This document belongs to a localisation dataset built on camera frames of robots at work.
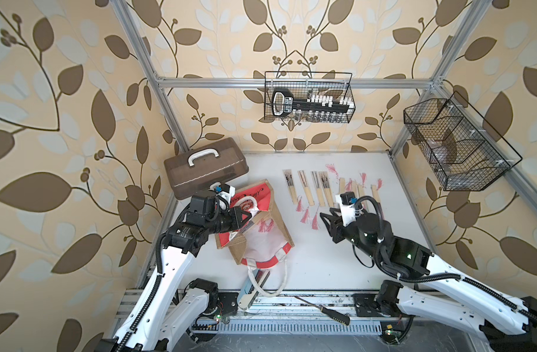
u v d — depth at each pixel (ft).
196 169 2.90
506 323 1.34
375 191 3.43
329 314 2.36
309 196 3.36
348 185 3.54
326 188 3.45
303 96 2.58
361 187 3.48
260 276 2.59
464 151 2.40
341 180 3.56
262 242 2.82
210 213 1.85
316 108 2.72
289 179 3.55
